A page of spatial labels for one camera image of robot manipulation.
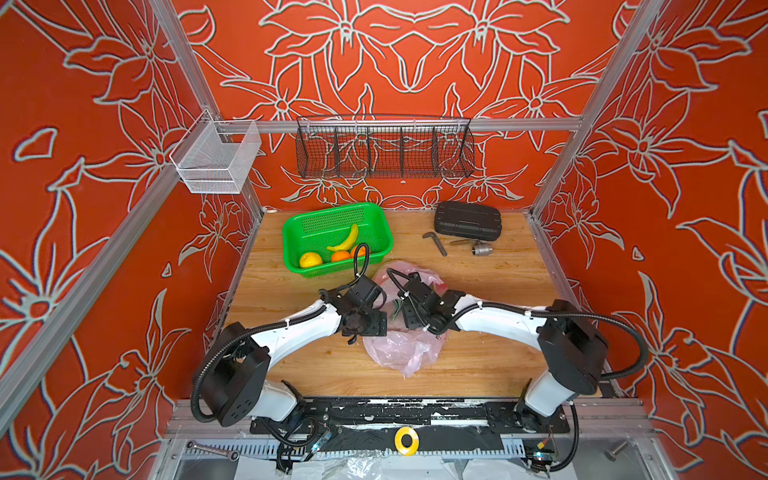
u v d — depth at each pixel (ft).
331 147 3.30
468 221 3.52
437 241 3.61
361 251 3.20
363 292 2.20
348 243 3.36
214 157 3.04
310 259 3.20
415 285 2.50
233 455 2.25
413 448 2.24
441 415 2.44
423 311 2.15
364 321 2.34
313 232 3.63
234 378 1.38
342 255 3.21
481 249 3.40
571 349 1.47
